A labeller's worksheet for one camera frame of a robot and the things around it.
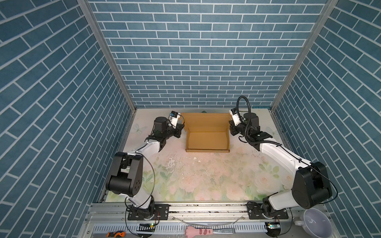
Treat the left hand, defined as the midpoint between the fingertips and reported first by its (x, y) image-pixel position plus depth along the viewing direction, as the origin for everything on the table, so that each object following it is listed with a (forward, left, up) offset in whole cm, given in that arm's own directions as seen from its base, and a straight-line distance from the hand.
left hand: (184, 125), depth 90 cm
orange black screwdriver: (-52, +30, -15) cm, 62 cm away
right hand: (0, -27, +6) cm, 27 cm away
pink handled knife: (-52, -5, -13) cm, 54 cm away
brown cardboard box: (+5, -16, -14) cm, 22 cm away
